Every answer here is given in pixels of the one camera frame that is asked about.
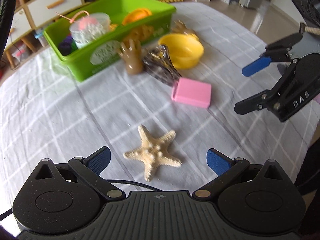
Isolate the dried beige starfish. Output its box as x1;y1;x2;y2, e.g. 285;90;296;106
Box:
123;125;182;181

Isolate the pink rectangular block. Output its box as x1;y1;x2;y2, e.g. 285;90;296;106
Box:
171;77;212;108

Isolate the purple plastic grapes toy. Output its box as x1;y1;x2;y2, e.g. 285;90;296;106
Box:
58;34;78;56

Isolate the clear cotton swab jar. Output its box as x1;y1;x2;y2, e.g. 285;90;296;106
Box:
69;12;111;49

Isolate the orange toy with green leaf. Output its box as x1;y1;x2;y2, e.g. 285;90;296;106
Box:
121;8;152;25

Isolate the pink rubber pig toy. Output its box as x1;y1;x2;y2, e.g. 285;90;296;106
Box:
55;10;99;30

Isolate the grey checked tablecloth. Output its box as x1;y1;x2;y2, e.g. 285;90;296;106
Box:
1;2;319;211

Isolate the yellow plastic bowl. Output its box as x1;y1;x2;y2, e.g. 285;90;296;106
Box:
158;33;204;69

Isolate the brown rubber hand toy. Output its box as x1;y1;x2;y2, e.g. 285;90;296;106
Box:
117;38;144;75
171;20;196;36

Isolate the green plastic cookie box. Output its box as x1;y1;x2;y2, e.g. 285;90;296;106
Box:
44;0;176;81

